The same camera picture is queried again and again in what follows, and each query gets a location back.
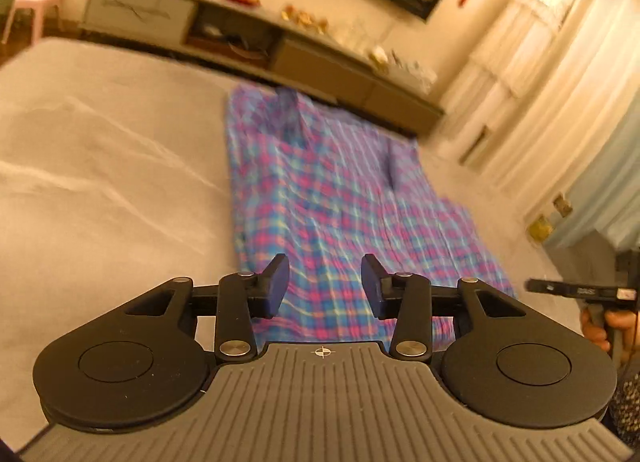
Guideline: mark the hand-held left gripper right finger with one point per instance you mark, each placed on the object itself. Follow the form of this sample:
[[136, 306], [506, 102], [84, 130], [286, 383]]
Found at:
[[372, 288]]

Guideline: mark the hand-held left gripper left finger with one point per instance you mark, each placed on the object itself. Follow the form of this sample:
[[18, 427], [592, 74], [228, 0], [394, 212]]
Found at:
[[275, 288]]

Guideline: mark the blue pink plaid shirt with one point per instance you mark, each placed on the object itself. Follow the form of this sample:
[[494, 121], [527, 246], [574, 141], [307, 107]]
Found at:
[[330, 181]]

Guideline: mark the person's right forearm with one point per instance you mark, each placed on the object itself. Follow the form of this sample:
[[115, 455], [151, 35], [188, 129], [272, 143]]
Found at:
[[627, 407]]

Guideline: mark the person's right hand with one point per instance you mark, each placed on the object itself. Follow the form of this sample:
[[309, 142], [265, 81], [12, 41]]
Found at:
[[594, 332]]

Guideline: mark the gold ornament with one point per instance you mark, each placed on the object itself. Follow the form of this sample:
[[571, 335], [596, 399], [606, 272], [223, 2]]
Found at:
[[563, 205], [541, 228]]

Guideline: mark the light blue curtain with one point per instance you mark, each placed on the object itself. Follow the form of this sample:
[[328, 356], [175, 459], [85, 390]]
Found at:
[[610, 181]]

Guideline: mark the white desk organizer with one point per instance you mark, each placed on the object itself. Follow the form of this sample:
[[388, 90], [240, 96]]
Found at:
[[415, 74]]

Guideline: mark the white lace curtain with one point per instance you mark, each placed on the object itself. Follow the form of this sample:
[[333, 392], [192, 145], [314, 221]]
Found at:
[[550, 66]]

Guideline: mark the gold tissue holder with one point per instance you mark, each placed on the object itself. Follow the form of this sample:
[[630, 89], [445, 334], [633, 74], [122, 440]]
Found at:
[[380, 59]]

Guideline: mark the group of clear glasses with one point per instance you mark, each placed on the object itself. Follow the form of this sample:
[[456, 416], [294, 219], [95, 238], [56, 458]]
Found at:
[[355, 32]]

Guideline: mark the small amber jar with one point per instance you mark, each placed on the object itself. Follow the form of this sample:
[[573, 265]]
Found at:
[[288, 12], [322, 25]]

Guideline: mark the round gold jar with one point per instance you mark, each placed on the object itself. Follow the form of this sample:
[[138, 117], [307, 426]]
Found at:
[[305, 18]]

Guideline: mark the grey tv cabinet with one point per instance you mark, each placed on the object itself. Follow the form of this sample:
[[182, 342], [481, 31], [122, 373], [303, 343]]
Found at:
[[135, 11]]

